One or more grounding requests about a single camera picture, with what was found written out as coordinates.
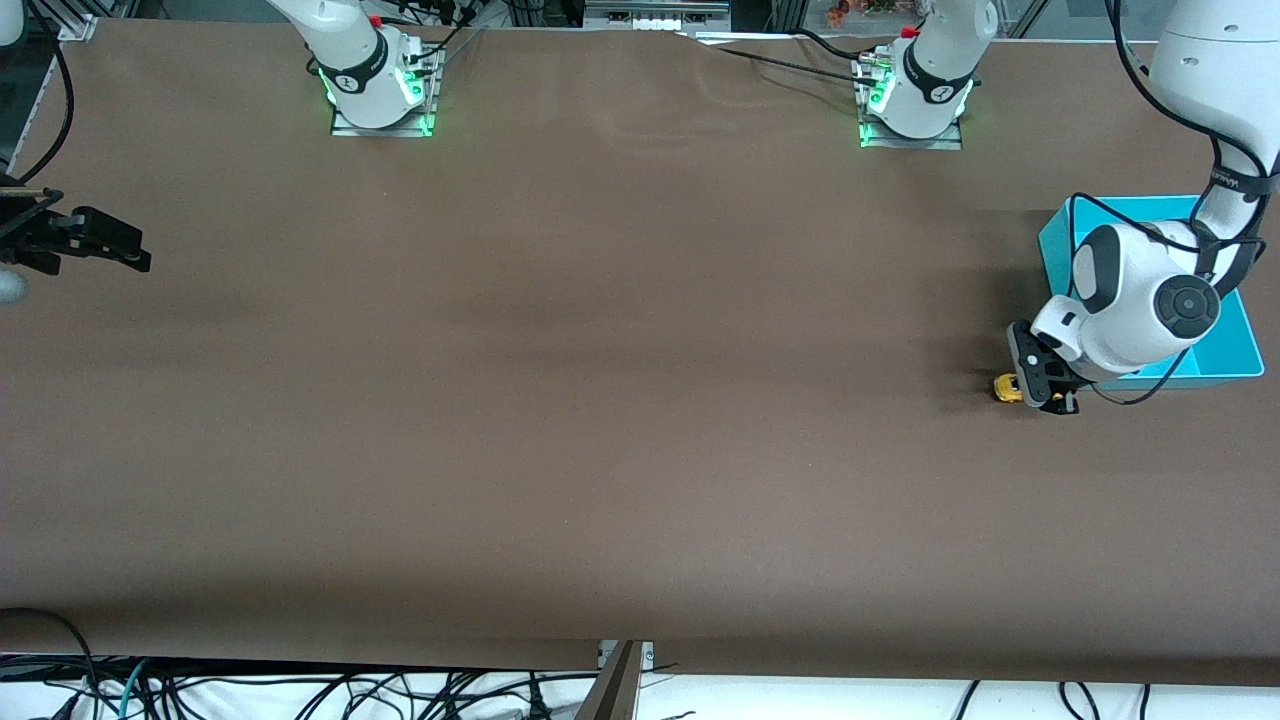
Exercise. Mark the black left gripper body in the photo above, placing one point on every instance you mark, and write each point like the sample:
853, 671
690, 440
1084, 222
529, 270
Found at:
1068, 384

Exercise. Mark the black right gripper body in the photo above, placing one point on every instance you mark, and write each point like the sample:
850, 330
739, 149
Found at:
30, 232

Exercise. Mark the yellow beetle toy car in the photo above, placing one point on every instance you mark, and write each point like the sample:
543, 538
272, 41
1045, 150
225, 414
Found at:
1005, 388

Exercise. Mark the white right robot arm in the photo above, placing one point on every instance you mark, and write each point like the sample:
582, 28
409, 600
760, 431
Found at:
355, 60

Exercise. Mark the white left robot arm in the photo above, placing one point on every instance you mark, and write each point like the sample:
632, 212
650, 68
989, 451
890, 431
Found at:
1130, 290

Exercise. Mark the turquoise plastic bin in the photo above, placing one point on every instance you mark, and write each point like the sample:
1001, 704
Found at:
1235, 345

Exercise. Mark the brown table cover sheet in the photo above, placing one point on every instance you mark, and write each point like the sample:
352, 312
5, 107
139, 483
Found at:
640, 420

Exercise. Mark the orange background object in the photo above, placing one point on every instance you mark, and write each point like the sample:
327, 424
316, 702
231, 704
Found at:
838, 12

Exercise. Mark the grey power strip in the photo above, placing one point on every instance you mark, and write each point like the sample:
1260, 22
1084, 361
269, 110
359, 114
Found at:
655, 14

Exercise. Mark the aluminium corner bracket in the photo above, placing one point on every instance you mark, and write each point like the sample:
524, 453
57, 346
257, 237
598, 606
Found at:
77, 27

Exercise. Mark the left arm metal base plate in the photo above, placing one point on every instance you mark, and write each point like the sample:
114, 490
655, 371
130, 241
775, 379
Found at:
950, 142

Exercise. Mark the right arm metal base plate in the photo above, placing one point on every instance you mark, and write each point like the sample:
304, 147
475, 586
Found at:
432, 100

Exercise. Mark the aluminium frame post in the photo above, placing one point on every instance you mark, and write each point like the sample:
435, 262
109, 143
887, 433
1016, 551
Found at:
615, 690

